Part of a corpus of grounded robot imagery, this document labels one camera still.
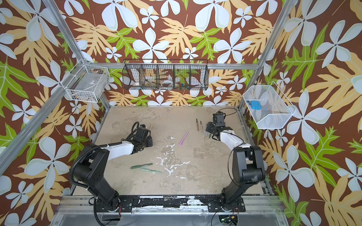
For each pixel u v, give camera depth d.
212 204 0.73
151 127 1.07
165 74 0.98
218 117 0.74
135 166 0.88
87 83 0.86
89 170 0.47
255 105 0.86
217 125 0.73
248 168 0.46
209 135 1.02
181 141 0.99
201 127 1.07
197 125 1.08
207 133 0.93
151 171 0.86
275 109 0.78
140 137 0.75
